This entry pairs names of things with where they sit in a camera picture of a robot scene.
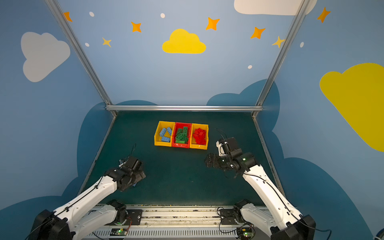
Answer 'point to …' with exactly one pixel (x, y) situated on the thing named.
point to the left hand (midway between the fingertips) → (139, 177)
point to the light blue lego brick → (165, 139)
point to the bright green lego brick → (181, 138)
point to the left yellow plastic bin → (161, 124)
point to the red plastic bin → (177, 125)
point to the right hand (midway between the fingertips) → (213, 160)
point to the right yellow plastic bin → (193, 143)
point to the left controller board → (118, 232)
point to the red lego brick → (199, 135)
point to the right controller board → (245, 233)
